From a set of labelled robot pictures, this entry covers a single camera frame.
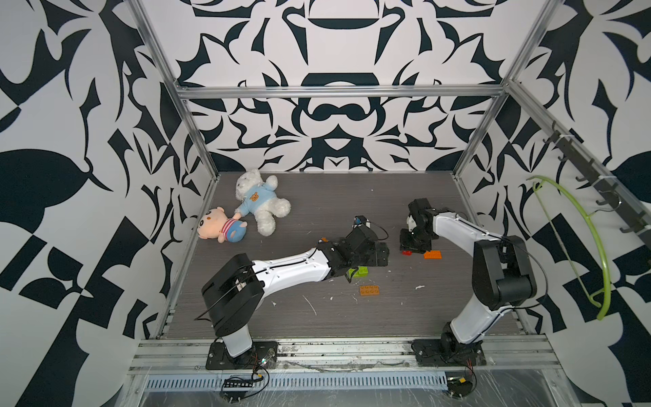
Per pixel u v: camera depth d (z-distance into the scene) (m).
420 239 0.79
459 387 0.71
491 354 0.76
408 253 0.92
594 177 0.60
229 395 0.69
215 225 0.93
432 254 0.94
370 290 0.86
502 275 0.48
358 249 0.62
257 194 1.02
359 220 0.75
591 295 0.61
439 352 0.74
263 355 0.73
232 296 0.44
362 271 0.89
